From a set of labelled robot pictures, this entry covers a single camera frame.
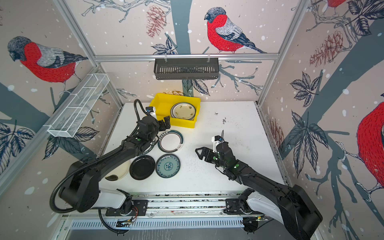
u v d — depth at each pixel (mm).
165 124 778
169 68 949
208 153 714
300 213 404
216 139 758
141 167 858
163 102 1178
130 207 711
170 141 981
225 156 619
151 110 733
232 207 728
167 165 878
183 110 1129
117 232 671
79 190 417
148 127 644
